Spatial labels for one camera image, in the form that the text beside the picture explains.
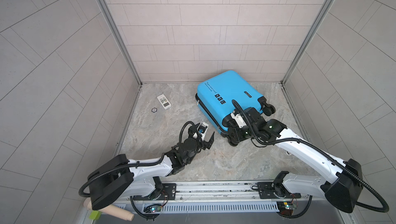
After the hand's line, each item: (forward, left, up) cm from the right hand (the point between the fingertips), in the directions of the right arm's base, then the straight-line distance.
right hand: (231, 134), depth 76 cm
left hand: (+4, +10, +1) cm, 11 cm away
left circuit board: (-27, +37, -10) cm, 47 cm away
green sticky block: (-27, +61, -9) cm, 67 cm away
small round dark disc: (+27, +46, -11) cm, 54 cm away
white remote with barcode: (+33, +40, -10) cm, 53 cm away
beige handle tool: (-26, +54, -9) cm, 61 cm away
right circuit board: (-29, -21, -15) cm, 39 cm away
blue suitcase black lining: (+14, +9, -2) cm, 17 cm away
